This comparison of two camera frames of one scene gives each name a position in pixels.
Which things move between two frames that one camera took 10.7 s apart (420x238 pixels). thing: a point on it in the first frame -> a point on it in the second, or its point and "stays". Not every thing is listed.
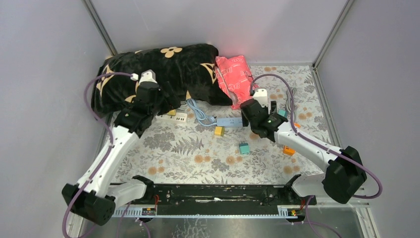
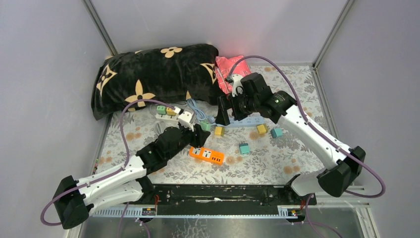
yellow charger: [172, 112] stays
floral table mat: [210, 143] stays
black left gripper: [171, 102] -> [197, 141]
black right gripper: [273, 108] -> [226, 102]
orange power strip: [288, 150] -> [205, 154]
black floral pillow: [183, 72] stays
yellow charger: [219, 131] stays
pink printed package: [235, 77] stays
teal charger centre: [244, 148] stays
